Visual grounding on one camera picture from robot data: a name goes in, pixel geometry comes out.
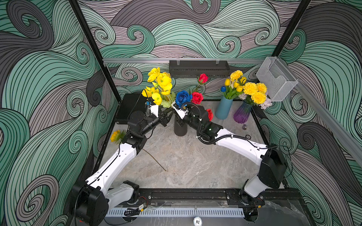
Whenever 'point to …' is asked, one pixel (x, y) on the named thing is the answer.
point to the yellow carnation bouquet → (256, 93)
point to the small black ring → (249, 139)
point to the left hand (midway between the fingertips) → (172, 105)
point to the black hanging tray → (193, 68)
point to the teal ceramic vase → (223, 108)
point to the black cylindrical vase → (179, 131)
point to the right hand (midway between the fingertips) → (171, 109)
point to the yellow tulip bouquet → (234, 86)
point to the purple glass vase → (242, 112)
